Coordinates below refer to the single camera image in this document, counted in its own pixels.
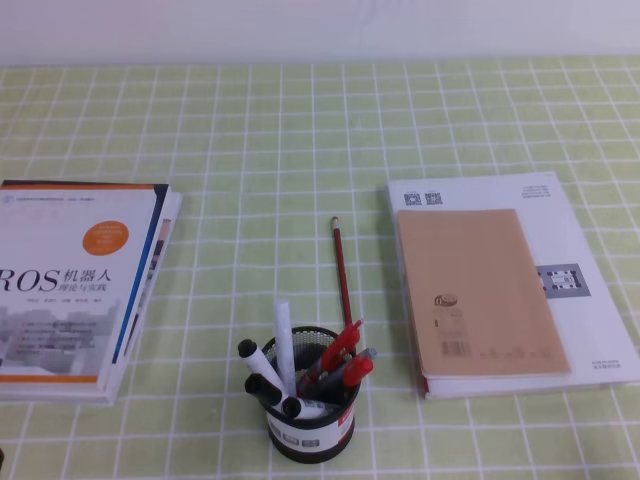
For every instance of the white marker short black cap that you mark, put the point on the white marker short black cap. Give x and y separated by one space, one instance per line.
303 409

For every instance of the translucent white pen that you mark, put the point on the translucent white pen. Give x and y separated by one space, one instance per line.
285 346

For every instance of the red clip ballpoint pen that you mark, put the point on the red clip ballpoint pen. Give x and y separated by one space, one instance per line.
332 357

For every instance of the black mesh pen holder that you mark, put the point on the black mesh pen holder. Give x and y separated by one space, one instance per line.
320 439

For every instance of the red capped pen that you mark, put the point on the red capped pen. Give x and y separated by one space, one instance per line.
348 375

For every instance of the grey gel pen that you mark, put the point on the grey gel pen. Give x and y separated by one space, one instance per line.
314 391

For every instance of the red pencil with eraser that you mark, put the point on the red pencil with eraser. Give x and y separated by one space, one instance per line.
341 270

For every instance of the white marker upper black cap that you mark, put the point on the white marker upper black cap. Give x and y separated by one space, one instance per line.
256 362

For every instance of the white marker lower black cap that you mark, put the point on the white marker lower black cap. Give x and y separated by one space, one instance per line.
262 389

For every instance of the tan kraft notebook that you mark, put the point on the tan kraft notebook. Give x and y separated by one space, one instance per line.
477 304

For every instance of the white ROS robotics book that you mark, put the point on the white ROS robotics book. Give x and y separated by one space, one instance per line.
65 280

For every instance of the lower book with white pages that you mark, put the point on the lower book with white pages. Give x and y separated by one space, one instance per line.
145 295

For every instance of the large white book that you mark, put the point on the large white book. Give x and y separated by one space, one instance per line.
595 339

